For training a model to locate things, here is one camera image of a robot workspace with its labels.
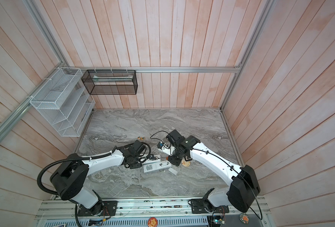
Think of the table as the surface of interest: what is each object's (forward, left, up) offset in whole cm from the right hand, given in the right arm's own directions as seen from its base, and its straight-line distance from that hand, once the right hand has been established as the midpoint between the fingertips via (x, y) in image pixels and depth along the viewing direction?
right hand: (172, 157), depth 80 cm
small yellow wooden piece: (+19, +23, -10) cm, 31 cm away
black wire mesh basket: (+54, +47, +14) cm, 73 cm away
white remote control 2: (-3, +13, -9) cm, 15 cm away
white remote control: (-2, +13, -2) cm, 14 cm away
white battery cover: (-4, -1, -11) cm, 12 cm away
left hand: (+2, +23, -10) cm, 25 cm away
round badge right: (-27, -37, -11) cm, 47 cm away
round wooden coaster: (0, -9, -10) cm, 13 cm away
